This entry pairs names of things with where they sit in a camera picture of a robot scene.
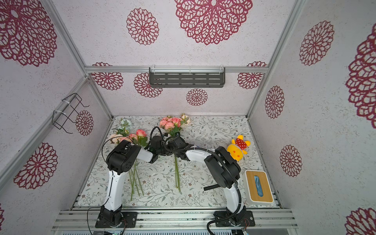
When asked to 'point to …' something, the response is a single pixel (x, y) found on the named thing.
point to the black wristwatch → (211, 187)
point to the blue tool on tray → (258, 186)
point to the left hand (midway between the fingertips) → (181, 145)
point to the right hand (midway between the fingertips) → (180, 146)
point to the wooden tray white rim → (250, 196)
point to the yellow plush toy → (238, 147)
